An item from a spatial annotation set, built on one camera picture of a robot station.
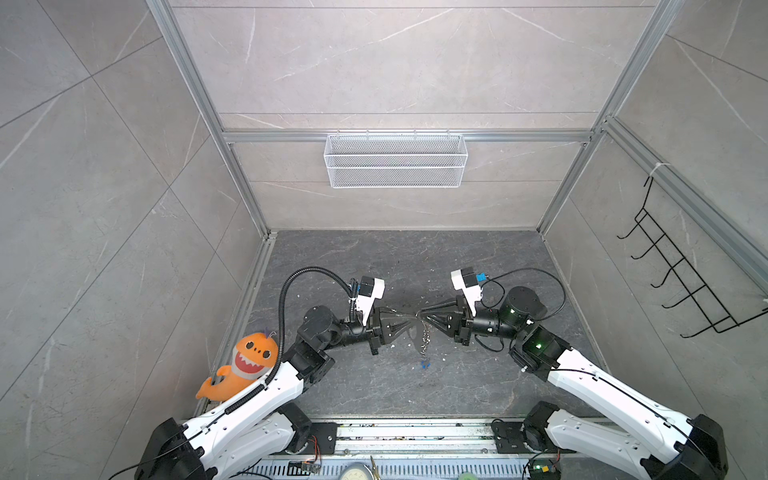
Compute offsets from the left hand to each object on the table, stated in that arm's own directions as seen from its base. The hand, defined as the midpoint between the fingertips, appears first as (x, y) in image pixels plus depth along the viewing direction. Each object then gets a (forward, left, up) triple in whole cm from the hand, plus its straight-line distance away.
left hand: (415, 318), depth 59 cm
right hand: (+2, -2, -2) cm, 3 cm away
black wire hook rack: (+4, -62, +1) cm, 62 cm away
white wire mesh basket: (+62, +1, -3) cm, 62 cm away
